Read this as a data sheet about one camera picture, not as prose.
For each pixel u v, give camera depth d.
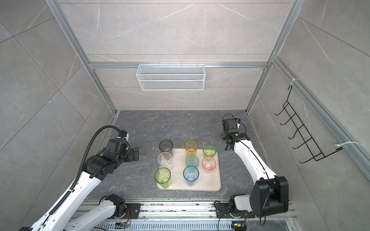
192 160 0.85
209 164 0.88
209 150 0.94
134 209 0.73
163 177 0.83
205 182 0.83
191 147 0.84
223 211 0.73
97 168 0.47
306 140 0.64
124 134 0.63
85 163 0.46
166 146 0.84
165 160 0.86
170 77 1.00
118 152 0.54
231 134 0.58
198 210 0.75
